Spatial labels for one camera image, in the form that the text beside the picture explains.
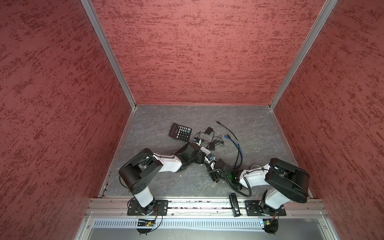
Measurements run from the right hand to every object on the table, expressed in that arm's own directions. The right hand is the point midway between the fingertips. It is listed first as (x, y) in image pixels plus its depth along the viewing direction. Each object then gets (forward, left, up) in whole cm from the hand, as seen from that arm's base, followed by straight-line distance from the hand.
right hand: (207, 169), depth 89 cm
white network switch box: (+12, +1, +2) cm, 12 cm away
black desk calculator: (+25, +18, +3) cm, 31 cm away
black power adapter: (+27, -3, +3) cm, 27 cm away
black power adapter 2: (+15, -4, +2) cm, 15 cm away
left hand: (+7, +3, +1) cm, 8 cm away
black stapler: (-20, -12, +4) cm, 24 cm away
